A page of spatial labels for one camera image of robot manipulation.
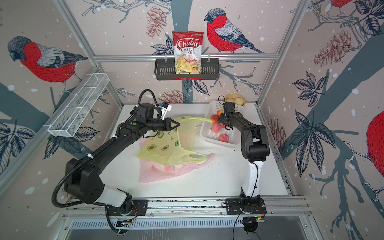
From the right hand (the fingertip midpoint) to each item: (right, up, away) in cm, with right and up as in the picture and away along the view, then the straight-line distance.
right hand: (223, 118), depth 104 cm
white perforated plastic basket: (+5, -13, -4) cm, 14 cm away
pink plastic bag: (-46, -30, -18) cm, 58 cm away
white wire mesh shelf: (-82, +3, -30) cm, 87 cm away
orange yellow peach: (-2, +5, +5) cm, 7 cm away
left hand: (-27, -1, -27) cm, 39 cm away
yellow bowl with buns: (+14, +16, +14) cm, 25 cm away
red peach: (-6, -6, -5) cm, 10 cm away
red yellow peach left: (-6, 0, -1) cm, 6 cm away
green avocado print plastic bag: (-31, -15, -25) cm, 43 cm away
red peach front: (-1, -12, -9) cm, 16 cm away
